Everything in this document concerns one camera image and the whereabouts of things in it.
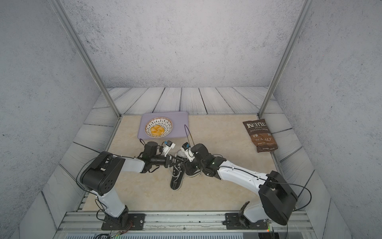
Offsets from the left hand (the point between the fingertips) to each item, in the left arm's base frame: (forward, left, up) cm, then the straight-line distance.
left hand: (181, 162), depth 87 cm
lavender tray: (+39, +3, -6) cm, 40 cm away
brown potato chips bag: (+26, -54, -4) cm, 60 cm away
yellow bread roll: (+28, +19, -3) cm, 34 cm away
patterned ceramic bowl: (+36, +13, -5) cm, 39 cm away
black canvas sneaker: (-6, +2, -4) cm, 7 cm away
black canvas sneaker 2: (+7, +1, -3) cm, 8 cm away
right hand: (-3, -3, +5) cm, 7 cm away
